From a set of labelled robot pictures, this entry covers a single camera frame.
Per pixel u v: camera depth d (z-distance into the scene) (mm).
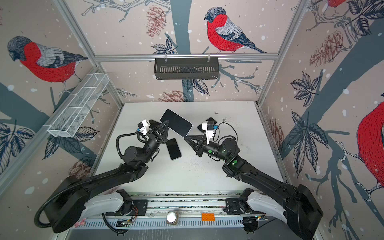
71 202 412
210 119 1104
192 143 642
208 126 582
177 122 653
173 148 944
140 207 730
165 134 632
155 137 611
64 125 699
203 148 580
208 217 700
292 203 409
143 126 658
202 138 599
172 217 623
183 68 1065
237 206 741
